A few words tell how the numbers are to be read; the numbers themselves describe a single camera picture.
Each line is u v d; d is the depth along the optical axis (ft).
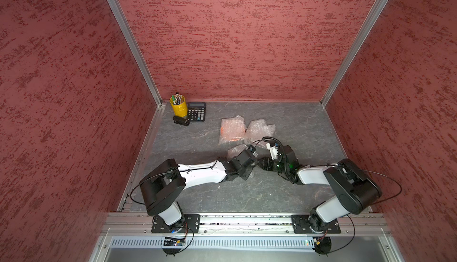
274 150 2.78
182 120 3.56
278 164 2.59
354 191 1.49
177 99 3.28
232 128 3.39
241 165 2.15
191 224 2.43
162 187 1.45
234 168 2.12
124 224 2.49
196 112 3.71
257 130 3.39
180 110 3.54
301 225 2.41
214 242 2.33
